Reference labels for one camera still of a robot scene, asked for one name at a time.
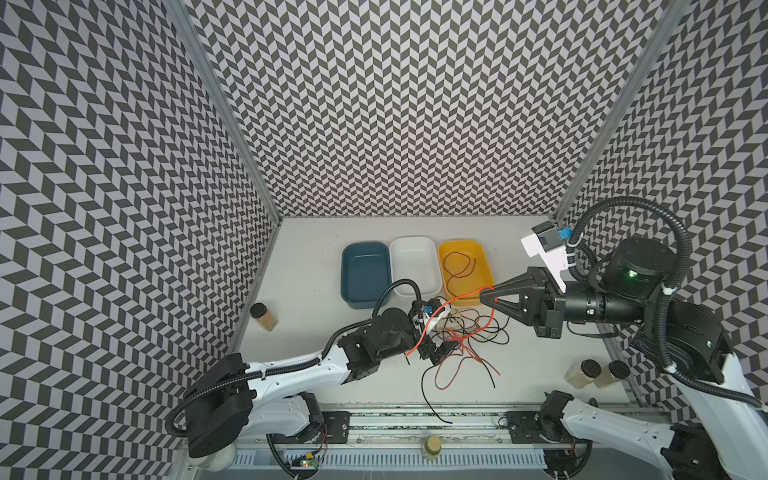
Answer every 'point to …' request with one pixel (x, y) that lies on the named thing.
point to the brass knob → (433, 445)
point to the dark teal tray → (366, 272)
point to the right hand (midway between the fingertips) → (486, 299)
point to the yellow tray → (466, 271)
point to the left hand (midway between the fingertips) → (451, 321)
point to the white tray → (415, 258)
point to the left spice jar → (265, 318)
